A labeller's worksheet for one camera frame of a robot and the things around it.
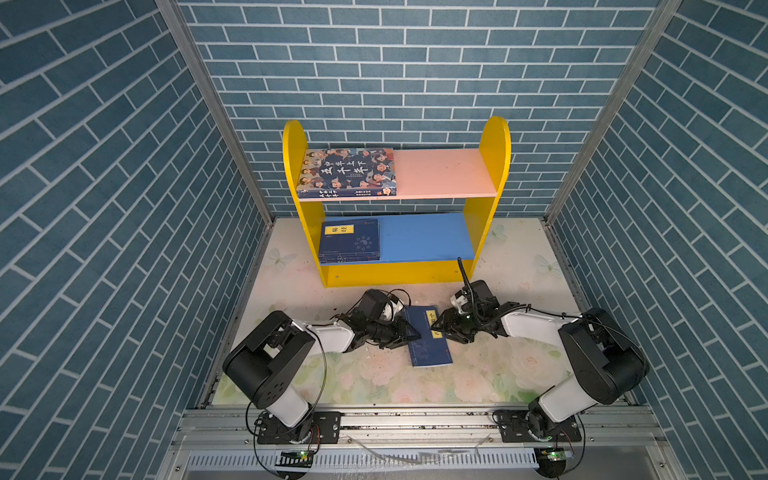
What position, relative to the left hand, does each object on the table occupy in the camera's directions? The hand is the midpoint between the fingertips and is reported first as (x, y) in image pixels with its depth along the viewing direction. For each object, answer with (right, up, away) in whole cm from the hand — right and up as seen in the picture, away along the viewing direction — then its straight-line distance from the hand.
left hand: (419, 340), depth 83 cm
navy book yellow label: (-21, +30, +10) cm, 38 cm away
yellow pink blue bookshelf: (+8, +36, +16) cm, 40 cm away
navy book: (-26, +23, +6) cm, 35 cm away
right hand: (+5, +2, +5) cm, 7 cm away
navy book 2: (+3, -3, +2) cm, 5 cm away
